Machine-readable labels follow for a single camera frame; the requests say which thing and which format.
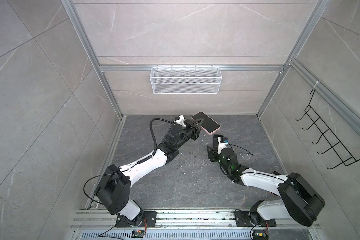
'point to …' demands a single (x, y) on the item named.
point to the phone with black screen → (209, 124)
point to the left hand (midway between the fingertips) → (205, 115)
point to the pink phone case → (210, 133)
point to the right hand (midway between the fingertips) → (210, 146)
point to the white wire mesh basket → (167, 80)
